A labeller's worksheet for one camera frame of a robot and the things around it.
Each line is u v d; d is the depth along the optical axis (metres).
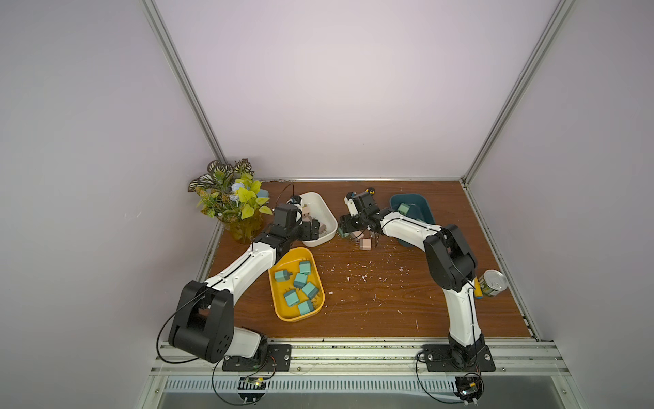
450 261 0.54
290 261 0.94
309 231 0.79
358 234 0.98
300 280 0.88
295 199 0.77
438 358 0.73
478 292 0.84
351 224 0.90
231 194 0.84
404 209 1.07
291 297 0.83
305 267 0.90
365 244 0.97
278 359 0.73
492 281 0.83
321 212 1.07
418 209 1.10
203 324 0.42
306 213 1.07
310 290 0.85
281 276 0.87
